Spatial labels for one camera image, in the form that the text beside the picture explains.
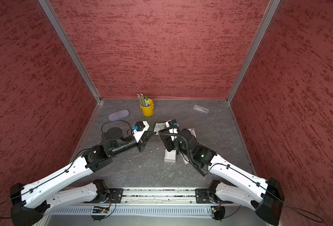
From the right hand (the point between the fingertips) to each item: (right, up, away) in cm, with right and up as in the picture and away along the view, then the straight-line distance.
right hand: (163, 137), depth 72 cm
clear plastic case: (+30, +16, +42) cm, 54 cm away
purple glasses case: (-36, +11, +34) cm, 51 cm away
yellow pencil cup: (-14, +14, +35) cm, 40 cm away
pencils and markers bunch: (-16, +21, +31) cm, 41 cm away
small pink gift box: (+13, -18, +13) cm, 26 cm away
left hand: (-4, +3, -7) cm, 8 cm away
